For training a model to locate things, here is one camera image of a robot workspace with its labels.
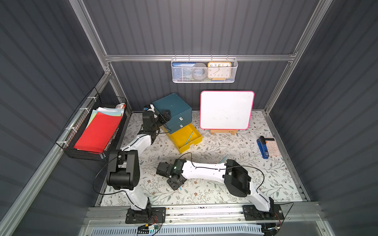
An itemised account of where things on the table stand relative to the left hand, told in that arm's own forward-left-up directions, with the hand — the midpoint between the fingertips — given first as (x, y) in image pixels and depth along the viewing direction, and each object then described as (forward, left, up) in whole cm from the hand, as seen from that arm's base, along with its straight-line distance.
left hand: (164, 113), depth 91 cm
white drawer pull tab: (-3, -11, -2) cm, 11 cm away
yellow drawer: (-3, -13, -21) cm, 25 cm away
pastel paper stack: (-8, +25, +10) cm, 28 cm away
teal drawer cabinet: (0, -10, +1) cm, 10 cm away
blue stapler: (-14, -64, -18) cm, 68 cm away
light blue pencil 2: (-21, -38, -21) cm, 48 cm away
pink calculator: (-15, -71, -19) cm, 75 cm away
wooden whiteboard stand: (-3, -46, -16) cm, 49 cm away
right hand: (-36, -9, -19) cm, 41 cm away
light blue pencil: (-5, -16, -20) cm, 26 cm away
